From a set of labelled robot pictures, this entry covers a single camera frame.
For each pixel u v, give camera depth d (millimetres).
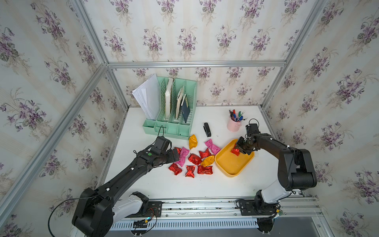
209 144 952
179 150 927
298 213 733
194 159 882
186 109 1079
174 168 839
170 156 732
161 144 628
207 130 1023
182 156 882
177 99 957
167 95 925
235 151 913
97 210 386
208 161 866
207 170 840
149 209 722
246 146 793
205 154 898
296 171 458
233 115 1001
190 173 818
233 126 996
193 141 956
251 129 753
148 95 959
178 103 983
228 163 913
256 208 679
